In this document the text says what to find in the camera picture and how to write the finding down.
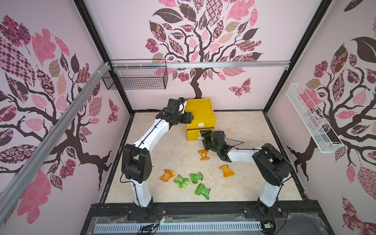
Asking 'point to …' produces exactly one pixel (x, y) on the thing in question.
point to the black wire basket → (136, 74)
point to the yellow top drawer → (201, 123)
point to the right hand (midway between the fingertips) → (198, 135)
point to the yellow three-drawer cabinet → (203, 117)
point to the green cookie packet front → (201, 189)
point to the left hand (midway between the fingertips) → (187, 119)
